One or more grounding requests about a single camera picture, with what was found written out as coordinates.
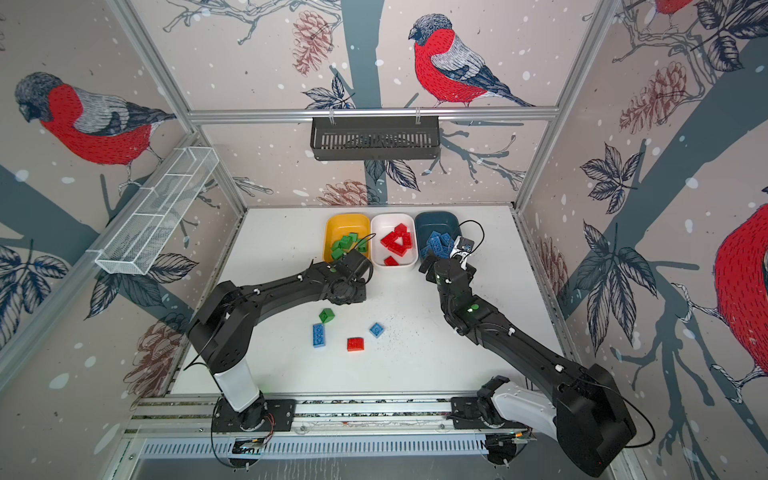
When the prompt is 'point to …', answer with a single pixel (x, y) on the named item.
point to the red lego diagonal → (407, 241)
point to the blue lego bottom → (435, 242)
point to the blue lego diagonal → (446, 249)
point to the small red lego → (390, 261)
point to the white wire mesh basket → (142, 239)
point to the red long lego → (389, 239)
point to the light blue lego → (423, 252)
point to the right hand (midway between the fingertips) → (439, 257)
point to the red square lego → (400, 229)
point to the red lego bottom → (355, 344)
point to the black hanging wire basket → (337, 138)
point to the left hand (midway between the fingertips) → (361, 294)
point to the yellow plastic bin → (339, 225)
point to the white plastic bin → (383, 224)
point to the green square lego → (362, 246)
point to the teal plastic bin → (428, 222)
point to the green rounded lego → (337, 253)
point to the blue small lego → (376, 330)
